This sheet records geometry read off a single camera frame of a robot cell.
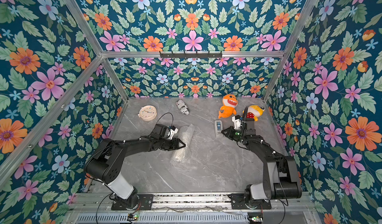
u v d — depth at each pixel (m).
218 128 0.99
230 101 1.08
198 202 0.75
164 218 0.70
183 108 1.11
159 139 0.75
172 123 0.88
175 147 0.82
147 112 1.08
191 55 0.93
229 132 0.78
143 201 0.74
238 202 0.73
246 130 0.70
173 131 0.88
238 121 0.83
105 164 0.47
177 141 0.84
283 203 0.45
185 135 0.91
